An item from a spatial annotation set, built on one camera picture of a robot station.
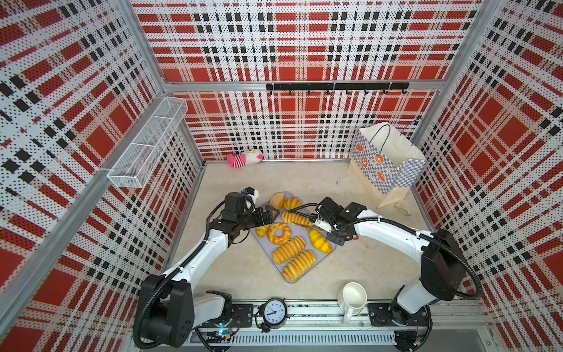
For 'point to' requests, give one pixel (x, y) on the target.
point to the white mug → (352, 298)
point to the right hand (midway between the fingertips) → (340, 231)
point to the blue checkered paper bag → (385, 162)
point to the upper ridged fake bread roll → (289, 250)
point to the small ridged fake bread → (292, 218)
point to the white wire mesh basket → (137, 163)
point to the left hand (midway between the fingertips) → (271, 217)
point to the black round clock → (275, 314)
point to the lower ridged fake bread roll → (299, 265)
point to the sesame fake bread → (277, 200)
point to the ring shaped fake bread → (279, 240)
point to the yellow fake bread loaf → (319, 242)
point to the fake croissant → (262, 230)
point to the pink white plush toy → (248, 156)
